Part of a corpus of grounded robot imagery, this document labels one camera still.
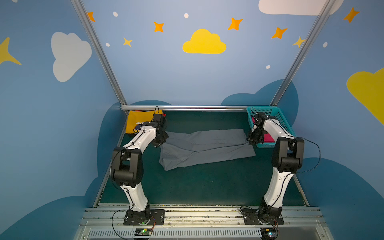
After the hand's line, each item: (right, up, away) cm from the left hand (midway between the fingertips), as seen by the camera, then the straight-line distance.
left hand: (166, 140), depth 94 cm
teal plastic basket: (+82, +19, +20) cm, 86 cm away
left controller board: (-7, -42, -23) cm, 49 cm away
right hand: (+56, -1, +4) cm, 56 cm away
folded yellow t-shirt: (-24, +14, +12) cm, 31 cm away
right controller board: (+55, -44, -23) cm, 74 cm away
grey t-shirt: (+10, -6, +3) cm, 12 cm away
